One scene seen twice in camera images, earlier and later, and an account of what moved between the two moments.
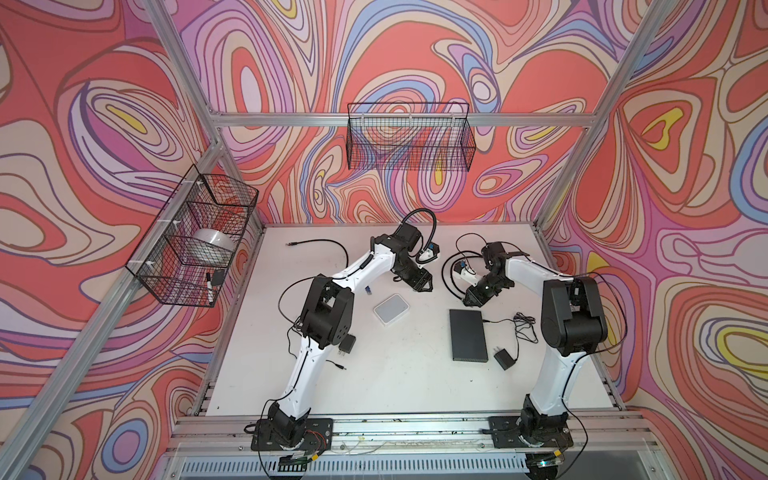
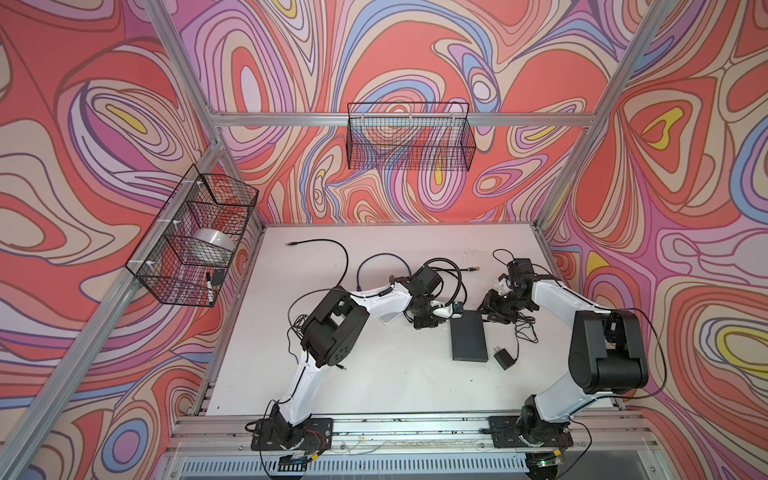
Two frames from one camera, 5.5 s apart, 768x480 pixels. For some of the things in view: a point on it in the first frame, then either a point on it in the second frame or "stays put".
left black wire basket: x=190 y=249 stays put
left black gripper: x=423 y=278 -> x=432 y=323
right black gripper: x=473 y=295 -> x=491 y=304
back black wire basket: x=410 y=137 stays put
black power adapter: x=504 y=358 stays put
